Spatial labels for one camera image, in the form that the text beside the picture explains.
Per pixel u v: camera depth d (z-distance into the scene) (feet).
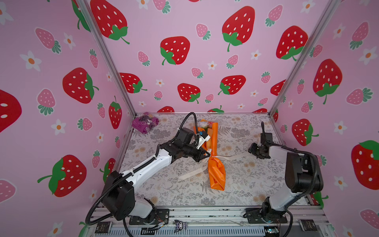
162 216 2.44
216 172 2.72
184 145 2.07
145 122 3.52
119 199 1.34
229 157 3.08
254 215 2.41
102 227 2.29
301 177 1.55
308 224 2.30
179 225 2.28
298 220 2.38
